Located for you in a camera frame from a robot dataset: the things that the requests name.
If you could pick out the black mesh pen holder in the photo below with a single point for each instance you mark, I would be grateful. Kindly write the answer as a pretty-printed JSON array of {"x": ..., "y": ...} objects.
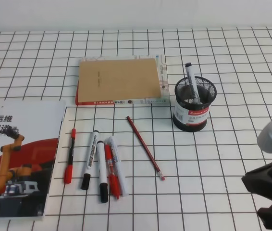
[{"x": 188, "y": 116}]

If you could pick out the white book with red spine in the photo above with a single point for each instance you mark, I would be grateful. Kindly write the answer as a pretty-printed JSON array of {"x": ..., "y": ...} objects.
[{"x": 162, "y": 72}]

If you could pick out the white board marker black cap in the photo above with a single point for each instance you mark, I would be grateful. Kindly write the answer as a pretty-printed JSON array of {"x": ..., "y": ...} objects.
[{"x": 90, "y": 160}]

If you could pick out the thin red black pen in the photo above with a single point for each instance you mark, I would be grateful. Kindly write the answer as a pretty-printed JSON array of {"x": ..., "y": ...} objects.
[{"x": 69, "y": 168}]

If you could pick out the red gel pen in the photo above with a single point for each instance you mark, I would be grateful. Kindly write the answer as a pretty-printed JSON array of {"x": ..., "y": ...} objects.
[{"x": 114, "y": 186}]

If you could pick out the white marker in holder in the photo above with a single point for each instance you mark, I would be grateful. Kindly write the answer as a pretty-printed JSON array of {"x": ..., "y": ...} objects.
[{"x": 192, "y": 83}]

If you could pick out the brown kraft notebook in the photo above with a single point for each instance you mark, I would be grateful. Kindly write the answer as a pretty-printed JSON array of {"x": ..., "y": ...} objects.
[{"x": 115, "y": 80}]

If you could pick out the red pencil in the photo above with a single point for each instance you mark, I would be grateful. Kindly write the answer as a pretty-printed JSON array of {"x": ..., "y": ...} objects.
[{"x": 150, "y": 156}]

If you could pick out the robot brochure booklet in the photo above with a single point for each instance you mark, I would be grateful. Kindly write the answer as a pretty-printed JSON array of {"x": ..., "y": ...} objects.
[{"x": 29, "y": 136}]

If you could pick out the white pen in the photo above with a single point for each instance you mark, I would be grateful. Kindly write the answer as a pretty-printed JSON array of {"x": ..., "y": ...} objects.
[{"x": 119, "y": 168}]

